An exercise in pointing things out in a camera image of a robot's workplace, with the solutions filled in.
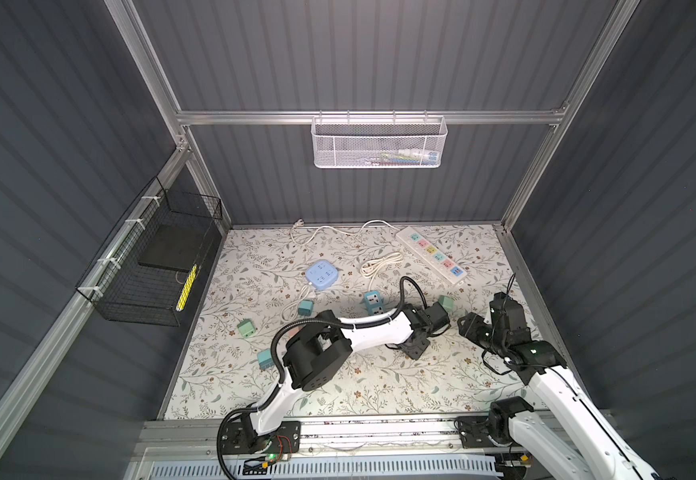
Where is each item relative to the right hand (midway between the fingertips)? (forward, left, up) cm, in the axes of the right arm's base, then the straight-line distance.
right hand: (468, 325), depth 81 cm
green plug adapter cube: (+3, +65, -8) cm, 65 cm away
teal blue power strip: (+12, +25, -8) cm, 29 cm away
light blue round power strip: (+24, +43, -8) cm, 50 cm away
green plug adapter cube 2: (+13, +1, -11) cm, 17 cm away
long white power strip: (+32, +3, -9) cm, 33 cm away
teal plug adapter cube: (+11, +48, -9) cm, 50 cm away
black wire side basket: (+6, +80, +20) cm, 83 cm away
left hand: (-1, +15, -10) cm, 18 cm away
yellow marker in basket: (0, +70, +18) cm, 73 cm away
